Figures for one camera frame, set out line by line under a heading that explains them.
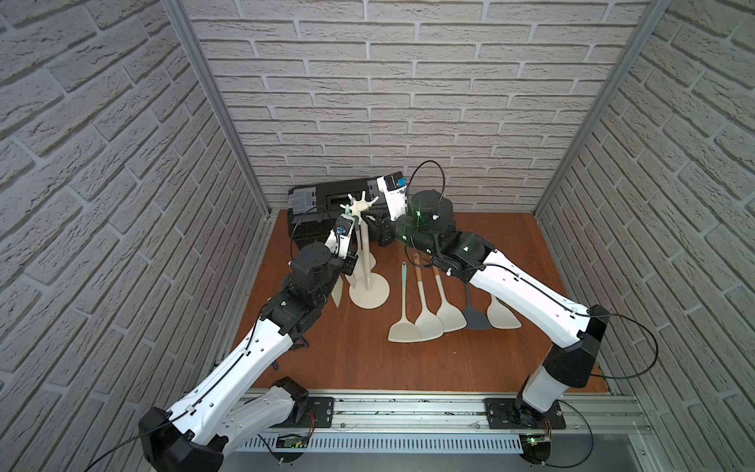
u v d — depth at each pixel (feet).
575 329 1.38
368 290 3.12
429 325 2.87
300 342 1.65
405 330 2.83
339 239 1.80
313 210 3.18
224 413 1.34
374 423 2.39
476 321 2.85
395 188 1.77
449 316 2.92
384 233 1.87
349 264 2.03
